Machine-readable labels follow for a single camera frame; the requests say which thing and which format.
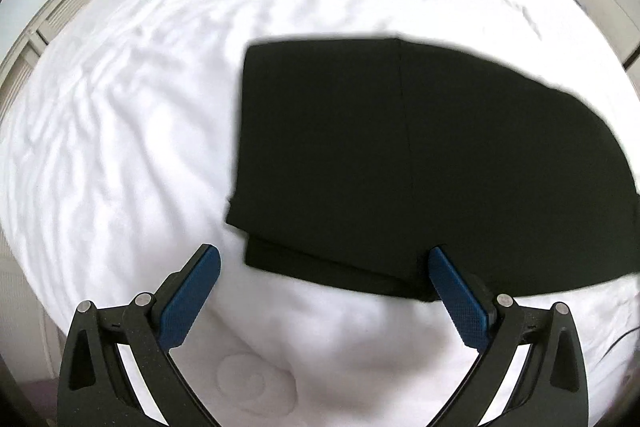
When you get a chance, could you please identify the black pants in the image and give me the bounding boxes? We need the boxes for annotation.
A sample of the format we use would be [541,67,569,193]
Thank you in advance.
[227,39,639,301]

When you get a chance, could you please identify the white wardrobe right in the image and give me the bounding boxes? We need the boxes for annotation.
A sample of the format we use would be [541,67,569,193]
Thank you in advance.
[577,0,639,63]

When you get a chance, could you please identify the black cable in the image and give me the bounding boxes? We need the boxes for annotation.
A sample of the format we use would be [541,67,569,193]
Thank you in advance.
[598,330,637,356]

